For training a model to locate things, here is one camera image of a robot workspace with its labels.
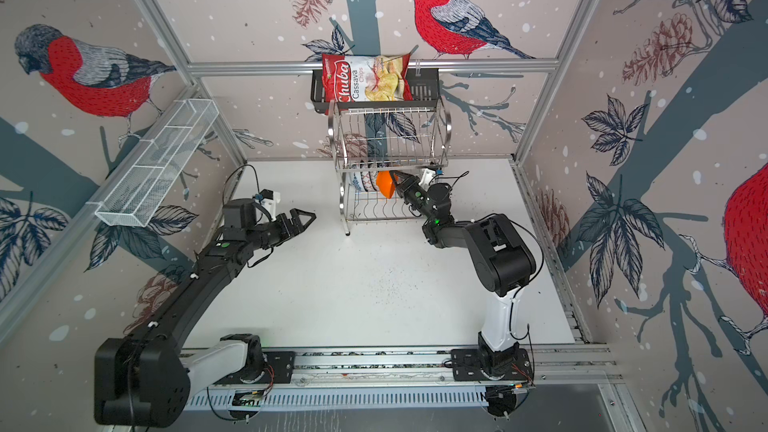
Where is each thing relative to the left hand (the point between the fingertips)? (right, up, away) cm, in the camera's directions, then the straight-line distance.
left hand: (304, 220), depth 80 cm
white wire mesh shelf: (-40, +16, -2) cm, 43 cm away
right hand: (+22, +12, +6) cm, 26 cm away
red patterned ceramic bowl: (+16, +11, +18) cm, 26 cm away
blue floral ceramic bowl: (+12, +10, +18) cm, 24 cm away
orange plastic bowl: (+22, +11, +9) cm, 26 cm away
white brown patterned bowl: (+18, +13, +18) cm, 28 cm away
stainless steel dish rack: (+19, +23, +46) cm, 55 cm away
